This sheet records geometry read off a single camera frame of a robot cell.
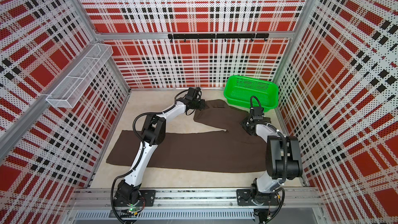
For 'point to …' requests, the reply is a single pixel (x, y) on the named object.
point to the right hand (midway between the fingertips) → (245, 123)
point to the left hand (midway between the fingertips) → (206, 102)
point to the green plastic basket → (239, 89)
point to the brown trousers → (231, 151)
